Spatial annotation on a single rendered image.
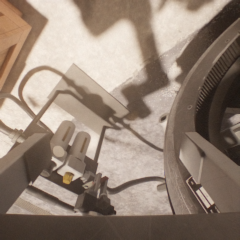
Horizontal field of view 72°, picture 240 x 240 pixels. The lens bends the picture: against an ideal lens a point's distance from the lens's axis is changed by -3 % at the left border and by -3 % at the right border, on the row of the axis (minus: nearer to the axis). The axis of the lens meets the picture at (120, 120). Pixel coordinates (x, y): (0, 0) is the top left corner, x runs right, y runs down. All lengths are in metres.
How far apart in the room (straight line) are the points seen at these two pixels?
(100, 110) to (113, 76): 0.24
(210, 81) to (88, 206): 0.51
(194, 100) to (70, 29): 0.67
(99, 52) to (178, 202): 0.74
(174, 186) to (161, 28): 0.68
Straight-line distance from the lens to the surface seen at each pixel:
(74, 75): 0.96
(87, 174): 0.78
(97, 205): 0.61
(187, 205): 0.30
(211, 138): 0.40
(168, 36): 0.85
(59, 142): 0.74
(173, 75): 0.92
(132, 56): 0.87
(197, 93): 0.43
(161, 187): 0.52
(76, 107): 1.08
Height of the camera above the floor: 0.83
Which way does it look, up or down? 50 degrees down
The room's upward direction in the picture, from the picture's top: 170 degrees counter-clockwise
